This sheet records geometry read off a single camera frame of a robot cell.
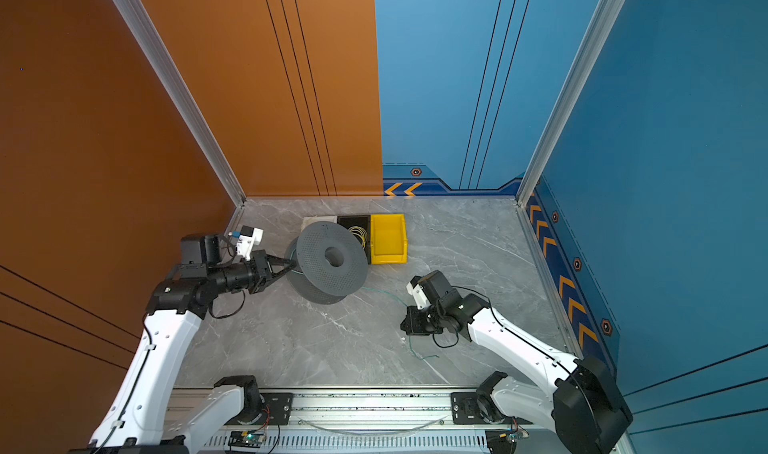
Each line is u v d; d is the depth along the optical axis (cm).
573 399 39
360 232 100
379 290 94
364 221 106
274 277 64
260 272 60
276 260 67
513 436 69
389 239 106
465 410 72
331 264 72
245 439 71
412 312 70
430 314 68
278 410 74
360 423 72
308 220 104
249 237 66
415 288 76
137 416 38
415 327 69
